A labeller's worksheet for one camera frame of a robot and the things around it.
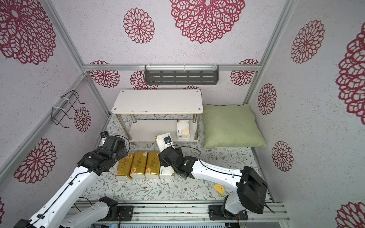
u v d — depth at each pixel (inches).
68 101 30.9
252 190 16.2
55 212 15.4
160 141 30.2
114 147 22.2
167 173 32.2
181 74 37.3
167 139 26.6
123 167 32.5
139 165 32.9
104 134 25.0
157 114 47.6
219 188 31.4
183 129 37.3
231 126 37.5
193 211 29.8
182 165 22.9
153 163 33.4
